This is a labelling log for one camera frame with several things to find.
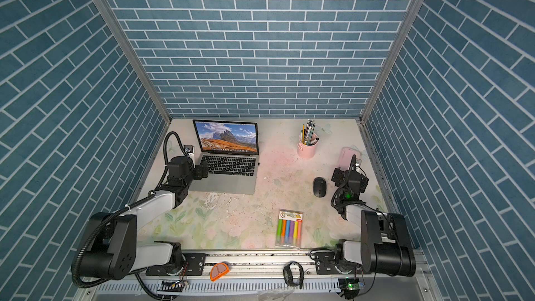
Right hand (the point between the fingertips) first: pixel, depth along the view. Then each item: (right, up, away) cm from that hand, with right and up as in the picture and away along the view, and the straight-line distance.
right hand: (353, 172), depth 91 cm
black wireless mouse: (-15, -7, 0) cm, 16 cm away
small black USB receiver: (-43, +2, +10) cm, 44 cm away
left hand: (-68, +5, 0) cm, 68 cm away
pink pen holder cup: (-19, +8, +9) cm, 23 cm away
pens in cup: (-20, +17, +6) cm, 27 cm away
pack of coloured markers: (-29, -21, -10) cm, 37 cm away
